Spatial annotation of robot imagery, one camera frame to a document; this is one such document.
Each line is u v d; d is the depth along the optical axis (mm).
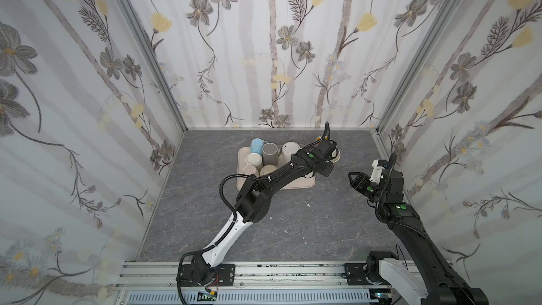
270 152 973
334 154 782
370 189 695
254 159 978
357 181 742
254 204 586
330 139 847
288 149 1008
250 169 943
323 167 821
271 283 732
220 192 571
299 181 687
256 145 1003
